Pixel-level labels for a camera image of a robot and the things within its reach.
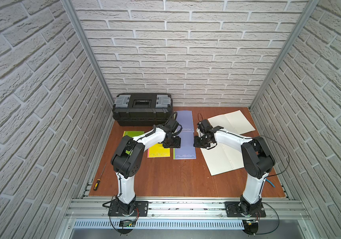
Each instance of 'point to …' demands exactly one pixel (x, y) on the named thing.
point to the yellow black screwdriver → (98, 180)
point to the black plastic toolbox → (142, 109)
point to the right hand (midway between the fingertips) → (197, 144)
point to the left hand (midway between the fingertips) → (179, 144)
